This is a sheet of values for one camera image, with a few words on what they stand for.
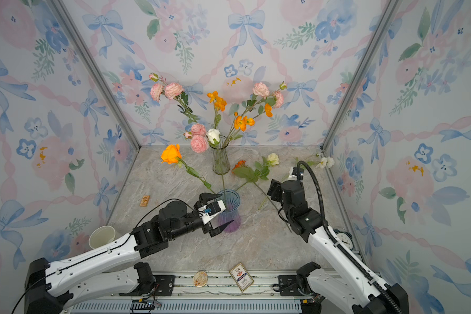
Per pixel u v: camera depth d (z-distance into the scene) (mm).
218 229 596
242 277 748
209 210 540
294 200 573
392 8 683
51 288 402
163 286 737
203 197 625
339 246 468
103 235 798
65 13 702
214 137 688
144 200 968
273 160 1105
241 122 797
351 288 425
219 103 829
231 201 766
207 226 587
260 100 860
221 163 1030
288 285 730
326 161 1086
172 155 626
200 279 762
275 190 689
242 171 1036
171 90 747
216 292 732
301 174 639
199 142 763
